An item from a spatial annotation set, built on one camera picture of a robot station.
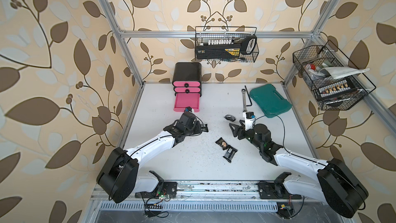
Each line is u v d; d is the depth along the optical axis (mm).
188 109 782
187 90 1044
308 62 845
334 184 413
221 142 871
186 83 997
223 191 753
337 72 633
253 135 667
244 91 1155
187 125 662
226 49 807
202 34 911
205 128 858
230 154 845
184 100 1075
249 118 723
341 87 662
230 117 988
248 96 1118
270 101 1050
